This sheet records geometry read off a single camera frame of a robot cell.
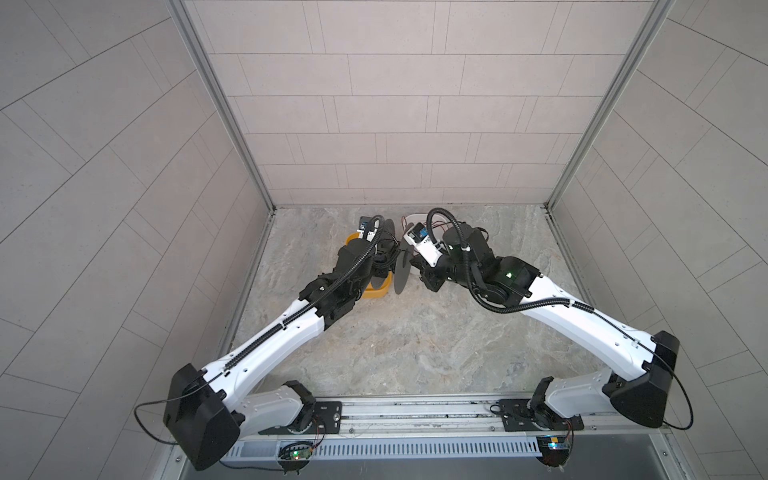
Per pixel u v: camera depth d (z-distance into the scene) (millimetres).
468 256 494
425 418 723
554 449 680
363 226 600
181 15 710
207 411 361
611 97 859
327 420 710
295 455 643
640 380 394
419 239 577
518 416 708
